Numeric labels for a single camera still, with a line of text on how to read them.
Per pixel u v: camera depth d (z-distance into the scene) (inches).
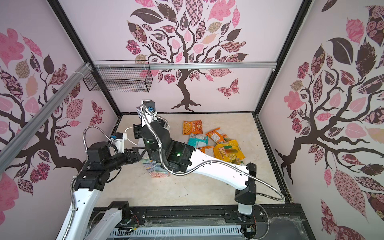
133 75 37.3
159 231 27.5
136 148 24.5
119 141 24.6
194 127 43.0
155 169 31.2
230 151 36.3
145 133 14.5
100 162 20.2
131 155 23.8
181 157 16.3
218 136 39.5
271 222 28.2
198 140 39.4
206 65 36.5
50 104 25.5
